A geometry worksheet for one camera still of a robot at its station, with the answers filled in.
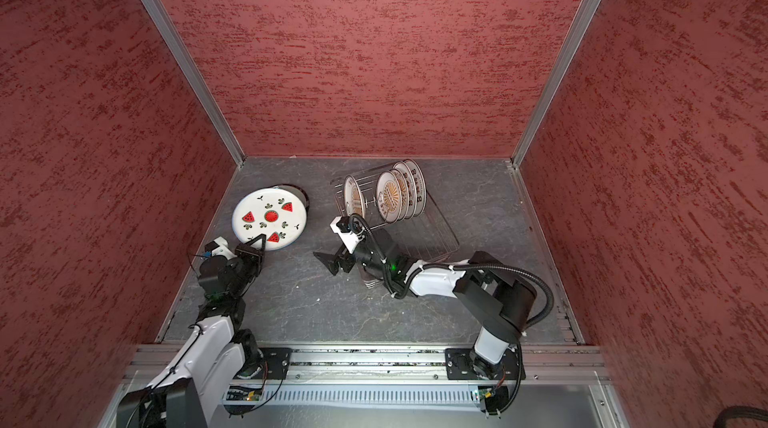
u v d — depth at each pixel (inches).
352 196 39.5
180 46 34.4
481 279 20.0
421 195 37.3
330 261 26.9
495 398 27.6
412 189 34.2
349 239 27.2
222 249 29.9
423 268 23.1
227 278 25.7
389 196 38.5
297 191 41.5
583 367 29.9
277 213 35.0
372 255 26.9
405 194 35.3
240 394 28.3
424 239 39.0
